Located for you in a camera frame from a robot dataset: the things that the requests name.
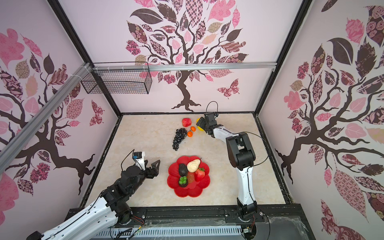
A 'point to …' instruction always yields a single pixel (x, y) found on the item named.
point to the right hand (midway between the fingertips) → (202, 122)
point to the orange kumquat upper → (193, 128)
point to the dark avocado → (183, 170)
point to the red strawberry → (199, 174)
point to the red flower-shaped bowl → (194, 189)
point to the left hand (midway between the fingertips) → (154, 164)
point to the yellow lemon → (198, 127)
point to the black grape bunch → (180, 134)
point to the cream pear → (193, 165)
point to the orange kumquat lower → (190, 134)
